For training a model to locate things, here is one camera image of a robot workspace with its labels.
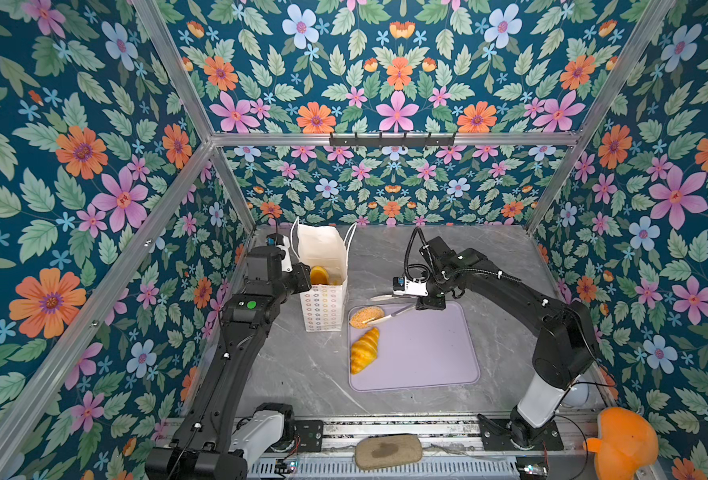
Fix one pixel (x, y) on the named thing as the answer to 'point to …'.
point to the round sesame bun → (363, 314)
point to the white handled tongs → (380, 318)
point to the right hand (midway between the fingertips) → (419, 293)
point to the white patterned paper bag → (326, 247)
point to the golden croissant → (364, 351)
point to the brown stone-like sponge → (385, 450)
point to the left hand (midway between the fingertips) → (310, 260)
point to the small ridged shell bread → (319, 275)
